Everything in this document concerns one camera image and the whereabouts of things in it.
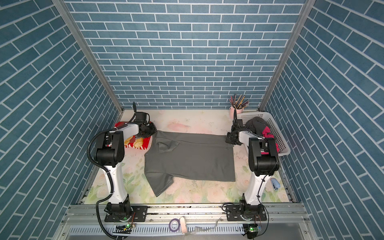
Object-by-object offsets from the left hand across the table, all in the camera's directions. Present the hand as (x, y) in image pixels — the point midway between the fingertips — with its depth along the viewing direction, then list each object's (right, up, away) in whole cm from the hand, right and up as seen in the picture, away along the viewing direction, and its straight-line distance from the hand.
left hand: (156, 128), depth 106 cm
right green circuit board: (+55, -47, -35) cm, 81 cm away
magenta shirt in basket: (+75, -1, -10) cm, 75 cm away
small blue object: (+72, -29, -26) cm, 82 cm away
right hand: (+52, -6, -3) cm, 52 cm away
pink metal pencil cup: (+55, +14, +3) cm, 56 cm away
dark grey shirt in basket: (+69, +3, -6) cm, 70 cm away
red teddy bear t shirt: (-12, -8, -10) cm, 17 cm away
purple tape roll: (+21, -44, -35) cm, 60 cm away
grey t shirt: (+23, -18, -9) cm, 30 cm away
